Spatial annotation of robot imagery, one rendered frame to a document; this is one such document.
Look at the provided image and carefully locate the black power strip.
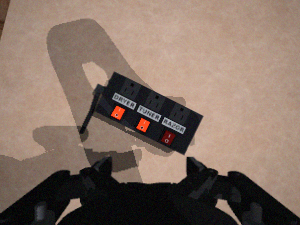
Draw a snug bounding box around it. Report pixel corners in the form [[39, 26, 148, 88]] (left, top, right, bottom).
[[79, 72, 203, 155]]

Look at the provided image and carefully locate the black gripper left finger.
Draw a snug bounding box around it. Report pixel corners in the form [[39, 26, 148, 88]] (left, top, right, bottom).
[[0, 156, 134, 225]]

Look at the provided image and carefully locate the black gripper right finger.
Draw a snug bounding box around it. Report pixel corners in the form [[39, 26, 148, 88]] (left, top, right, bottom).
[[163, 157, 300, 225]]

